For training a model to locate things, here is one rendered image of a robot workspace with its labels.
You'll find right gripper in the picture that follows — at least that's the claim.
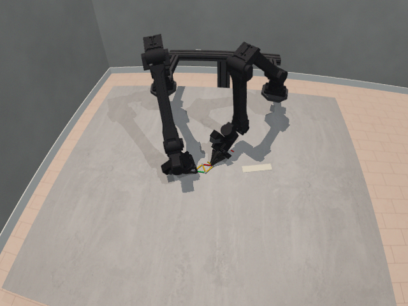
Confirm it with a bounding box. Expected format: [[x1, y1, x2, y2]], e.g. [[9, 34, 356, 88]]
[[182, 151, 198, 174]]

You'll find cream flat bar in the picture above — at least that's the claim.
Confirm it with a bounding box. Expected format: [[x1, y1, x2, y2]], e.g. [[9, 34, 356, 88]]
[[242, 164, 272, 173]]

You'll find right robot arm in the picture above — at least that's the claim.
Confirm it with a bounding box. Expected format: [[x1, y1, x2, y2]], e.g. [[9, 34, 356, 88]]
[[141, 34, 186, 175]]

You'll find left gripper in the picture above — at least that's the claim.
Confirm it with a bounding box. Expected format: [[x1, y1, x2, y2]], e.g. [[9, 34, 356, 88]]
[[210, 143, 233, 166]]

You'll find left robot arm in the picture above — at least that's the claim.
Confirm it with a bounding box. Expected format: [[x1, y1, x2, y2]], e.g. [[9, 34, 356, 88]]
[[210, 42, 288, 151]]

